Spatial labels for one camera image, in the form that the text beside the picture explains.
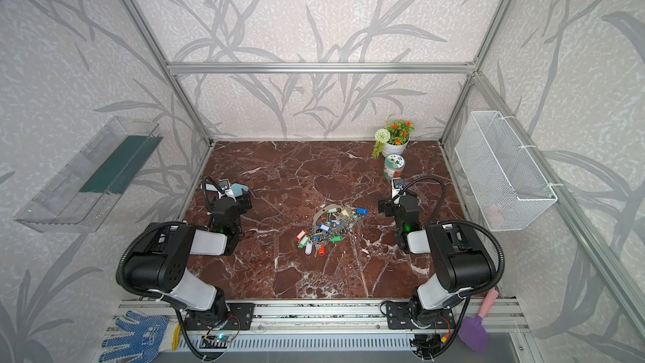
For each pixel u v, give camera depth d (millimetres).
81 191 642
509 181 618
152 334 705
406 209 707
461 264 458
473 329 716
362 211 966
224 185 791
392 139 1048
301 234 909
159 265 450
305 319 748
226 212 709
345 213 954
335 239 889
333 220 935
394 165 1018
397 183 807
